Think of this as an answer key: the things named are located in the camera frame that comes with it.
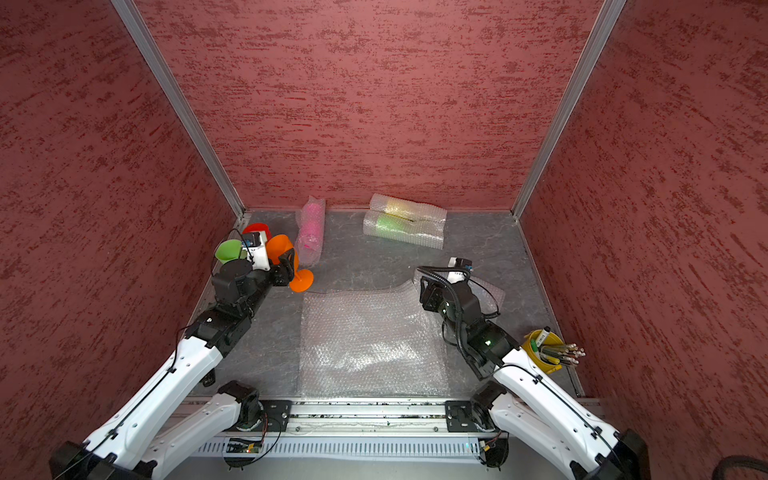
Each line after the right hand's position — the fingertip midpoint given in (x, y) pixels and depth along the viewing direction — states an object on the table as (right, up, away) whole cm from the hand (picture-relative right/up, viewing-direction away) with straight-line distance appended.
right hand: (426, 286), depth 77 cm
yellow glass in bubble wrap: (-3, +24, +36) cm, 44 cm away
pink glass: (-40, +19, +30) cm, 53 cm away
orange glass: (-35, +1, +6) cm, 35 cm away
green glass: (-60, +9, +15) cm, 63 cm away
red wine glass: (-53, +16, +18) cm, 58 cm away
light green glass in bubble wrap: (-4, +19, +32) cm, 37 cm away
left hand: (-38, +8, -1) cm, 39 cm away
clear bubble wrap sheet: (-15, -18, +8) cm, 25 cm away
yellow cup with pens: (+30, -16, -4) cm, 35 cm away
